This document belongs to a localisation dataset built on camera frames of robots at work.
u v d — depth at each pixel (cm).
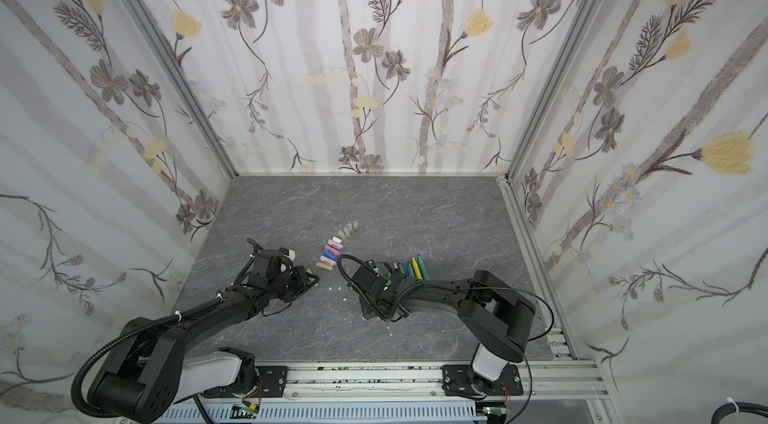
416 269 93
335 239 101
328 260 96
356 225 104
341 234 102
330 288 91
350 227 104
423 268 94
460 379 74
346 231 103
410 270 93
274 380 73
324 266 95
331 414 70
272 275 72
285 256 73
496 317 45
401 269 94
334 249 98
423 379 76
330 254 97
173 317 48
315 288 86
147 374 42
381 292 64
